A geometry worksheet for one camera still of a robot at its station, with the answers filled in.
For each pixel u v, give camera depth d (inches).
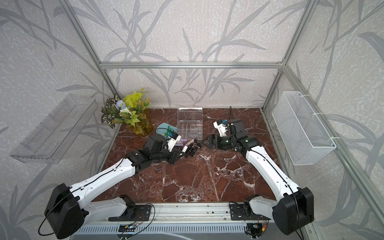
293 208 15.0
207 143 28.2
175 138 27.6
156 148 24.1
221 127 27.8
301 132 24.4
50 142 25.6
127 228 27.6
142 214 28.6
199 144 38.6
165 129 42.1
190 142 39.0
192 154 36.8
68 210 14.9
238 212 28.8
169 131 41.3
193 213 29.7
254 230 29.4
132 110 34.9
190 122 42.6
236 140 23.1
